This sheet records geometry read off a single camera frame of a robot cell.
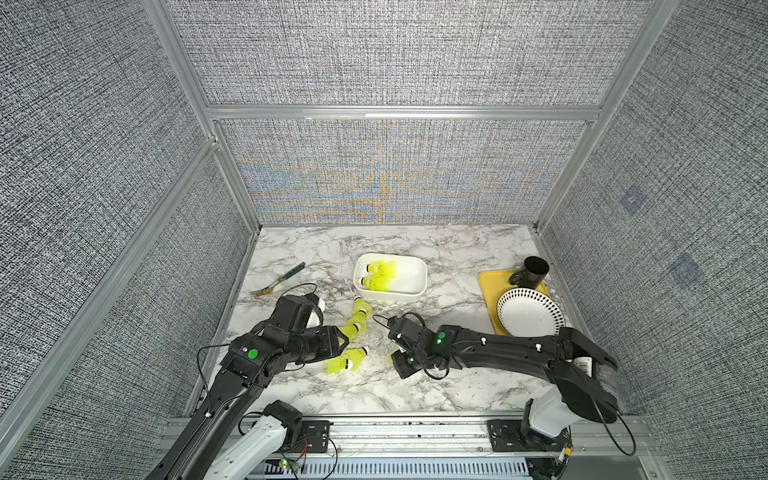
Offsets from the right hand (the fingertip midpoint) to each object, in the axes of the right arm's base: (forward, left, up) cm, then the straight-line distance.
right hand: (394, 358), depth 81 cm
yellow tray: (+28, -36, -7) cm, 46 cm away
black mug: (+26, -44, +2) cm, 51 cm away
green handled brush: (+25, +42, -5) cm, 49 cm away
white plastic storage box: (+27, -7, -6) cm, 29 cm away
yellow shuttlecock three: (+17, +10, -4) cm, 20 cm away
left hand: (-1, +11, +14) cm, 18 cm away
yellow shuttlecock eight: (+2, +11, -4) cm, 12 cm away
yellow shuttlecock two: (+27, +4, -4) cm, 28 cm away
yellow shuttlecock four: (+9, +13, -3) cm, 16 cm away
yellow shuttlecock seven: (-3, +1, +9) cm, 9 cm away
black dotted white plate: (+15, -43, -3) cm, 45 cm away
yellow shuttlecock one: (+32, +3, -3) cm, 33 cm away
